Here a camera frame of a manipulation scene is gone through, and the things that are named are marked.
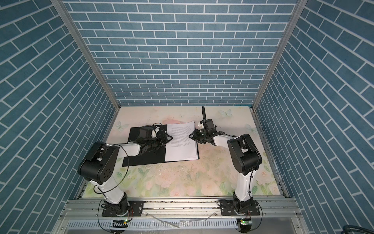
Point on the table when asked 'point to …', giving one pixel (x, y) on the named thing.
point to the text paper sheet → (180, 147)
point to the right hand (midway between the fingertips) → (189, 135)
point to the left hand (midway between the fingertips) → (169, 140)
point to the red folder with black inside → (157, 156)
